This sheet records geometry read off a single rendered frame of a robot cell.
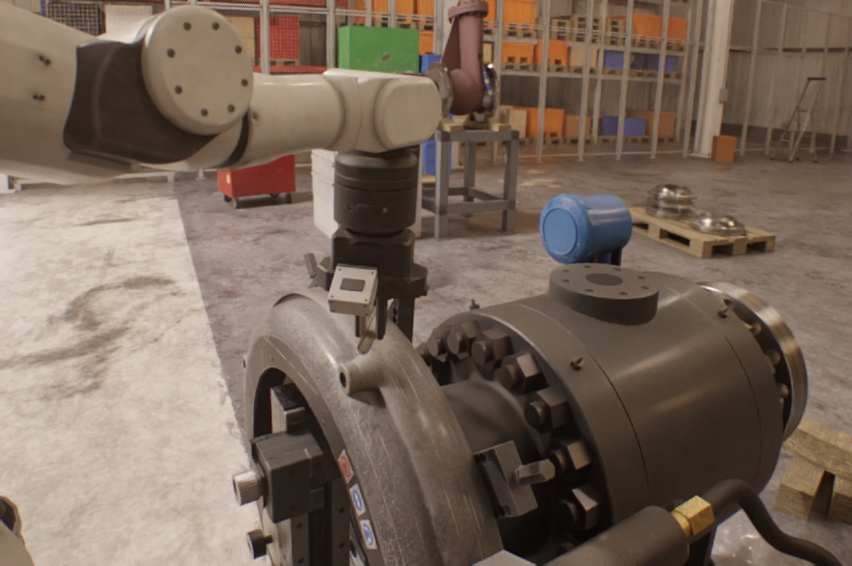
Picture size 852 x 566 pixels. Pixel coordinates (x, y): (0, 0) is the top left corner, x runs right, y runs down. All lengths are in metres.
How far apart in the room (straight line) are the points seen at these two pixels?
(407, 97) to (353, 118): 0.06
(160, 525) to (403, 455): 1.43
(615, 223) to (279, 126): 1.08
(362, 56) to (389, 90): 7.50
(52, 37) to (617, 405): 0.87
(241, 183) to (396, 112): 5.62
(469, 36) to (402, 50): 3.10
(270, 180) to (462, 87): 2.30
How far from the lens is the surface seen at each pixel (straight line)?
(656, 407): 1.04
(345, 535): 1.09
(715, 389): 1.17
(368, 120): 0.51
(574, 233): 1.36
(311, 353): 0.79
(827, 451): 2.35
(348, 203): 0.59
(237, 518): 2.02
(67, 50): 0.36
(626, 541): 0.75
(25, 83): 0.34
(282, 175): 6.27
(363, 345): 0.66
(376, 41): 8.10
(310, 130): 0.48
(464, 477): 0.70
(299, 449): 0.86
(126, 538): 2.04
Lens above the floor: 1.29
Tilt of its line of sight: 14 degrees down
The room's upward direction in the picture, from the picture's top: 1 degrees clockwise
